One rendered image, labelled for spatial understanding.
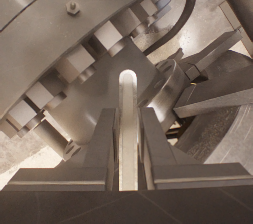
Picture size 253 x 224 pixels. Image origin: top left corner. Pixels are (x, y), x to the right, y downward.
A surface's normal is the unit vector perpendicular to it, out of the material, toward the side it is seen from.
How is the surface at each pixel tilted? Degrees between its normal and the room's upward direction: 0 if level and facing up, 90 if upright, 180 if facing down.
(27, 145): 0
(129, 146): 4
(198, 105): 41
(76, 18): 27
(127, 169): 4
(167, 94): 46
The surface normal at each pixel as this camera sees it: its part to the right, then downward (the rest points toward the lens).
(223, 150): -0.07, -0.42
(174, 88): 0.58, -0.28
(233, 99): -0.54, 0.63
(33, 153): -0.06, 0.33
